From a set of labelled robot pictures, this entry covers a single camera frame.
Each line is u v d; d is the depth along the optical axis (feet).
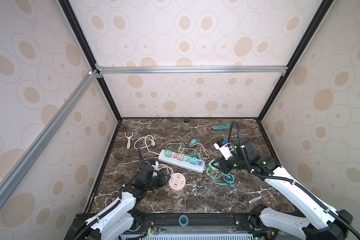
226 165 2.08
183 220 2.44
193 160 2.93
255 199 2.66
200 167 2.96
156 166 2.57
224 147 2.13
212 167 2.36
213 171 2.34
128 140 3.47
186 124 3.51
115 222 1.62
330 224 1.25
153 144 3.37
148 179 2.17
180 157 2.96
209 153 3.21
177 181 2.80
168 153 3.02
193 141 3.36
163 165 3.03
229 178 2.87
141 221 2.39
